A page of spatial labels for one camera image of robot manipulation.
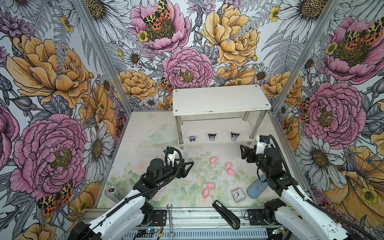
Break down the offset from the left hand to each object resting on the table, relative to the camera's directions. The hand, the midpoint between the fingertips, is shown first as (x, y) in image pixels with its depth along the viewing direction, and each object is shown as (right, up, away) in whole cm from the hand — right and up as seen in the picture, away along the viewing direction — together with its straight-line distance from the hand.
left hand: (188, 165), depth 79 cm
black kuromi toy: (+27, +14, +14) cm, 33 cm away
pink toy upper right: (+23, -3, +12) cm, 26 cm away
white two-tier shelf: (+22, +29, +40) cm, 54 cm away
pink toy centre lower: (+9, -15, +2) cm, 18 cm away
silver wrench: (-8, -29, -9) cm, 31 cm away
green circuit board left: (-17, -28, -7) cm, 34 cm away
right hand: (+31, +8, +2) cm, 32 cm away
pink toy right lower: (+24, -6, +9) cm, 26 cm away
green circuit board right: (+41, -29, -7) cm, 51 cm away
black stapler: (+20, -21, -9) cm, 30 cm away
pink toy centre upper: (+12, -12, +4) cm, 17 cm away
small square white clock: (+26, -15, +1) cm, 30 cm away
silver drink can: (-34, -9, -10) cm, 37 cm away
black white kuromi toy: (+14, +14, +15) cm, 24 cm away
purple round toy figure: (+1, +13, +15) cm, 20 cm away
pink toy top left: (+14, 0, +14) cm, 19 cm away
